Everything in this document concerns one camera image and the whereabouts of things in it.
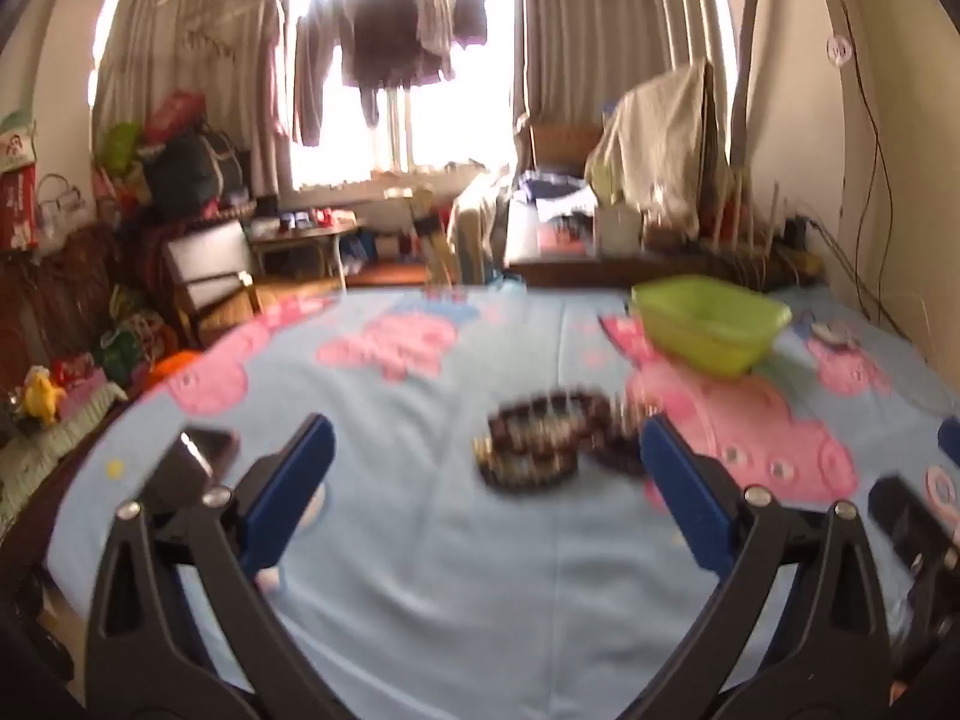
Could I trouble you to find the round low table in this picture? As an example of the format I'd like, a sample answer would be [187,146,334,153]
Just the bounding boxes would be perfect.
[246,216,366,280]

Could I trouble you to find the white box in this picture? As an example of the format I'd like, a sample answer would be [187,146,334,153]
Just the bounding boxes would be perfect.
[595,205,646,257]

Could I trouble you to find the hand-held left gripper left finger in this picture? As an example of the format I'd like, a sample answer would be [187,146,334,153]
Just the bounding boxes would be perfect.
[85,412,353,720]

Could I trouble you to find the grey curtain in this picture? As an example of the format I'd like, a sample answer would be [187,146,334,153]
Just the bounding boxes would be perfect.
[516,0,742,170]
[91,0,299,200]

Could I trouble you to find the yellow plush toy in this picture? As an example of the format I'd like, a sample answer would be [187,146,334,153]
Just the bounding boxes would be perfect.
[21,366,67,422]

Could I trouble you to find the grey draped cloth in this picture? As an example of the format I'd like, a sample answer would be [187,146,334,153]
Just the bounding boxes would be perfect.
[585,60,712,235]

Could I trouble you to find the dark hanging jacket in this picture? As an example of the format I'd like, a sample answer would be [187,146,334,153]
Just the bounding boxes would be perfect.
[346,0,458,128]

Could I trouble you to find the green plastic basin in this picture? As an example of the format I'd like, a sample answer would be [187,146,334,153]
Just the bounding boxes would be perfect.
[628,276,794,380]

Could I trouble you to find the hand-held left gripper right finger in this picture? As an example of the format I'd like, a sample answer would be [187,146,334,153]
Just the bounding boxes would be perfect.
[622,412,893,720]

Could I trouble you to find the dark bead bracelet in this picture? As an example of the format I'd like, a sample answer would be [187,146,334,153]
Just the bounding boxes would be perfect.
[472,388,610,497]

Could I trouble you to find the cardboard box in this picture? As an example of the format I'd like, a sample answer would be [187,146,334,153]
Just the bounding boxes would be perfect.
[529,122,603,167]

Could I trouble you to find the blue pink printed blanket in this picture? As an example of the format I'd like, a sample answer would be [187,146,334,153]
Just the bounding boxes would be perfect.
[45,283,960,720]

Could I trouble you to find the dark hanging shorts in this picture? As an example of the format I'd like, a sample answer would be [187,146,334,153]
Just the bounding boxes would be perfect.
[452,0,490,51]

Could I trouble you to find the green bag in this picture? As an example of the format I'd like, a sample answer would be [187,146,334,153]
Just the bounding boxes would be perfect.
[100,122,145,175]

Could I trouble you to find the grey hanging shirt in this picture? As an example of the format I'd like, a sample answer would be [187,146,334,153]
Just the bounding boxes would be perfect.
[292,0,353,149]

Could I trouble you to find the red bag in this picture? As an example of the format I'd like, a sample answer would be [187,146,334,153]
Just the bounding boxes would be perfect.
[145,88,209,145]

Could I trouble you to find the green white pack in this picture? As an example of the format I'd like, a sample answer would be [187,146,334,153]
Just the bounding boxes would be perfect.
[0,111,38,167]

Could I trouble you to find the wooden chair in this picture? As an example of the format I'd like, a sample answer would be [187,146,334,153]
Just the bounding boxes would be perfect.
[160,220,347,347]

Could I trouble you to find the red pack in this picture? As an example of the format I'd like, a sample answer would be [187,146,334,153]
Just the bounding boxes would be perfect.
[0,163,40,252]

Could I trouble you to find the dark duffel bag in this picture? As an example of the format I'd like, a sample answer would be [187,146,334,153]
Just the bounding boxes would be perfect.
[141,129,250,220]

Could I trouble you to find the black wall cable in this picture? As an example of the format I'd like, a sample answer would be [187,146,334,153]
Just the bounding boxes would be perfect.
[814,0,912,323]

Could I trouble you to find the wooden desk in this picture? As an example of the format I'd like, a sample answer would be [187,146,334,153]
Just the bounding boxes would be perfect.
[501,195,758,290]

